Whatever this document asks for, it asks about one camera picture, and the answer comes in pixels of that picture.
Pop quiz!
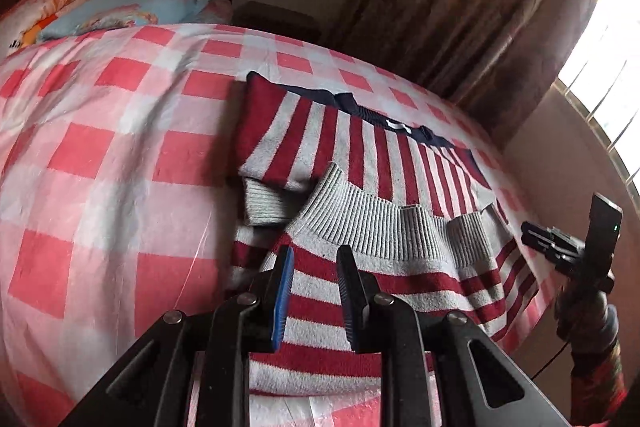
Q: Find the dark wooden nightstand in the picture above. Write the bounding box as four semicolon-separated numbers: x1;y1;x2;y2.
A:
231;2;321;45

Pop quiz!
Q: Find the person's right forearm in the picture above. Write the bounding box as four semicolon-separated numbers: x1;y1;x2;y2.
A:
567;342;633;427

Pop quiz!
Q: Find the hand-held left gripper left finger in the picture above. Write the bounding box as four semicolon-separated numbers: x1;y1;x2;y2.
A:
60;246;296;427

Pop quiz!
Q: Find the black cable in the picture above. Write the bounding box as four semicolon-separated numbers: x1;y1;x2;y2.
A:
530;341;572;380

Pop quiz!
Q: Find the orange floral pillow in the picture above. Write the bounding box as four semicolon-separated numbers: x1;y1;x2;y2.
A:
0;0;97;58

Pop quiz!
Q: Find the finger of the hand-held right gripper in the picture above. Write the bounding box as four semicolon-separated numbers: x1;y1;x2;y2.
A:
520;221;587;269

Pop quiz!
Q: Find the barred window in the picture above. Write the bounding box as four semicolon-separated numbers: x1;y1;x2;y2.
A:
555;0;640;202

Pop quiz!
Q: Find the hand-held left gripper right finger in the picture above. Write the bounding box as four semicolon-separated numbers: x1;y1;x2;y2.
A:
336;245;571;427

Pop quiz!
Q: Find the floral brown curtain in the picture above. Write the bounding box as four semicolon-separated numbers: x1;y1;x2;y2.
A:
320;0;613;148

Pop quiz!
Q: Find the pink checked bed cover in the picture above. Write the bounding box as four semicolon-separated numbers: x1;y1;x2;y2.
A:
0;23;563;427

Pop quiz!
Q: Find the light blue floral pillow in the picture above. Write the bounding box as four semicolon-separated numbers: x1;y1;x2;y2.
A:
37;0;218;42

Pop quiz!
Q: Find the pink floral pillow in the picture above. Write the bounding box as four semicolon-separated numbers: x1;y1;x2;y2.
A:
192;0;233;25

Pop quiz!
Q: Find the red grey striped sweater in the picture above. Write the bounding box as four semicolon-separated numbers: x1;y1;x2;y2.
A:
225;71;542;395

